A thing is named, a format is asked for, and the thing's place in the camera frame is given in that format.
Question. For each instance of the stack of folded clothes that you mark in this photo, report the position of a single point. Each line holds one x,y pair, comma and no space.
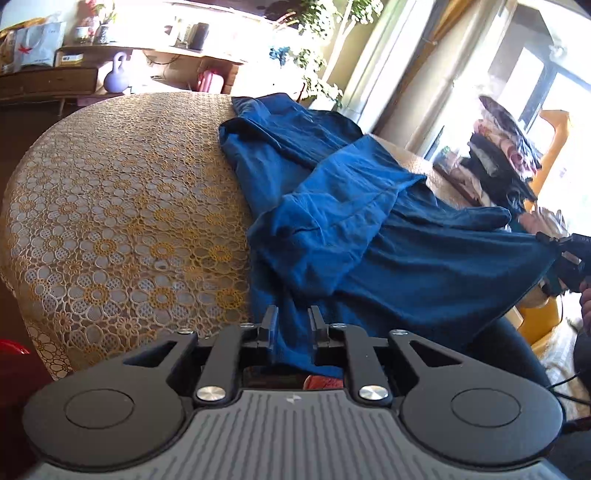
494,170

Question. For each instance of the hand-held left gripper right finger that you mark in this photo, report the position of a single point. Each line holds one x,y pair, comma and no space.
318,334

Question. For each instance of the blue long-sleeve shirt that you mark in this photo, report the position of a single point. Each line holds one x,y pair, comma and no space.
369,240

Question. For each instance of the small flowerpot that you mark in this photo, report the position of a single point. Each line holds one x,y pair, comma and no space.
94,30

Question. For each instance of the pink case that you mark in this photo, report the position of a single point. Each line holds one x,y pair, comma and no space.
211,83

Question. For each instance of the gold lace tablecloth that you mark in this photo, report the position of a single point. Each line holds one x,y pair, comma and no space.
115,207

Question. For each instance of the white tower air conditioner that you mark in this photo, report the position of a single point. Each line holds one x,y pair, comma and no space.
378,69

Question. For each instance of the person's dark pants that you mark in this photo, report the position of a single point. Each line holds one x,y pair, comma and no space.
521,360

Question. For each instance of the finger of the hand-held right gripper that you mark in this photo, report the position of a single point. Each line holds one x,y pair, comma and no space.
570,277
575,247

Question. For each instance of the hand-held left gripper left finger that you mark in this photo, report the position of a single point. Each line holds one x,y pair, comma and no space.
270,332

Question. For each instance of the wooden tv cabinet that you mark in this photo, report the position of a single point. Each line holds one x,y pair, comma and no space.
46,83

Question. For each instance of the white shopping bag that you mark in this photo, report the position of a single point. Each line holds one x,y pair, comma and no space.
41,46

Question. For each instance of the black speaker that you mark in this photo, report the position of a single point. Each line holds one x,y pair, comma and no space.
199,36

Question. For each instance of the red slipper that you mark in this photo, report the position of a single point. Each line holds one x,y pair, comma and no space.
323,383

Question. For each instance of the flat cardboard box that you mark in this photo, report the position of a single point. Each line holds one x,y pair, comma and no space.
69,59

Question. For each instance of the tall potted plant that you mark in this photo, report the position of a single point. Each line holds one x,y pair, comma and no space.
323,87

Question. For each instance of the purple kettlebell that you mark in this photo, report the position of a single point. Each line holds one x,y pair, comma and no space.
115,83

